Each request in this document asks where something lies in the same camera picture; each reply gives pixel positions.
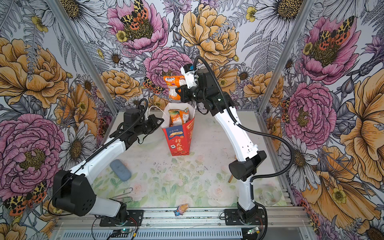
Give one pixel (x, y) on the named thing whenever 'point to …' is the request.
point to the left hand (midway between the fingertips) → (164, 123)
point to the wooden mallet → (230, 179)
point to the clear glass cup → (266, 191)
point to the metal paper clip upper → (125, 188)
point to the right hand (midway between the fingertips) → (178, 94)
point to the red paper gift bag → (178, 137)
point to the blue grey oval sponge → (122, 171)
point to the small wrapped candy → (181, 209)
